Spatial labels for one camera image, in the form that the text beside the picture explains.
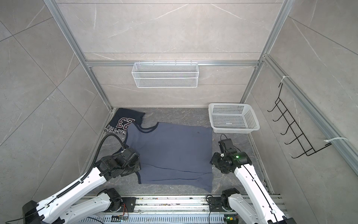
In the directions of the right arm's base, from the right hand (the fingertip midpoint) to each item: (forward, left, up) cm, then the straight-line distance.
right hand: (214, 161), depth 78 cm
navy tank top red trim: (+37, +66, -7) cm, 76 cm away
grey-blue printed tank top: (+11, +24, -12) cm, 29 cm away
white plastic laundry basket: (+42, -24, -12) cm, 49 cm away
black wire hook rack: (+14, -38, +21) cm, 45 cm away
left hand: (0, +42, +1) cm, 43 cm away
